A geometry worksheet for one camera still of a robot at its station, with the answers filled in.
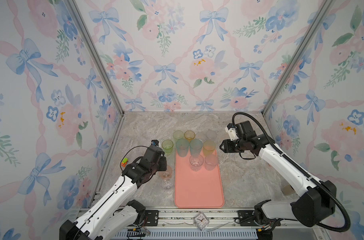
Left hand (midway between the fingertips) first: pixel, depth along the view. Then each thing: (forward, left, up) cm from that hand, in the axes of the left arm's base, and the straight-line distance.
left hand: (164, 158), depth 78 cm
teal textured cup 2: (+14, -18, -9) cm, 24 cm away
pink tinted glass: (-2, 0, -14) cm, 15 cm away
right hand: (+7, -32, +2) cm, 32 cm away
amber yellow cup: (+26, -14, -14) cm, 33 cm away
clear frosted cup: (+21, -22, -9) cm, 32 cm away
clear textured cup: (+22, -28, -8) cm, 37 cm away
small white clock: (-26, -19, -13) cm, 35 cm away
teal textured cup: (+14, -9, -10) cm, 20 cm away
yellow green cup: (+13, -26, -10) cm, 31 cm away
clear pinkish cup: (+5, -27, -14) cm, 30 cm away
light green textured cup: (+26, -6, -14) cm, 31 cm away
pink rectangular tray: (-11, -18, -14) cm, 25 cm away
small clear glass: (-8, -1, -14) cm, 16 cm away
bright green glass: (+18, +1, -15) cm, 23 cm away
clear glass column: (+5, -18, -14) cm, 23 cm away
